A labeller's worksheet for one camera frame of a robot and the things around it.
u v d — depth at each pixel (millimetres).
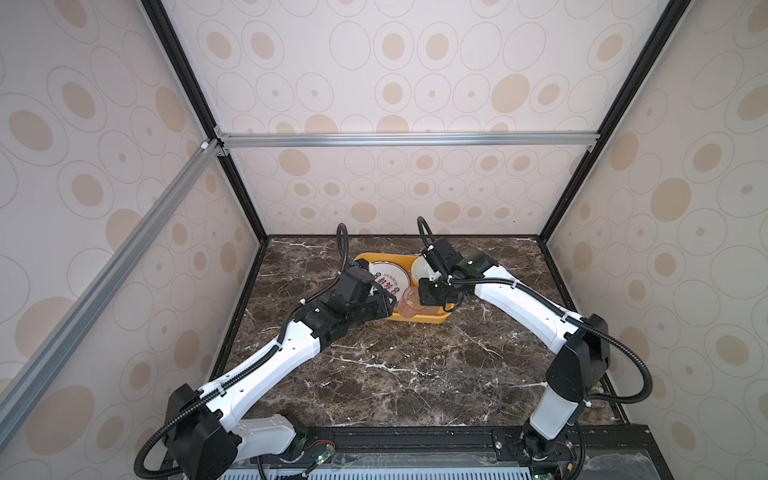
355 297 573
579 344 443
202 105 824
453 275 584
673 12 676
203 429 375
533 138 916
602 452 733
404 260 1042
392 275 1052
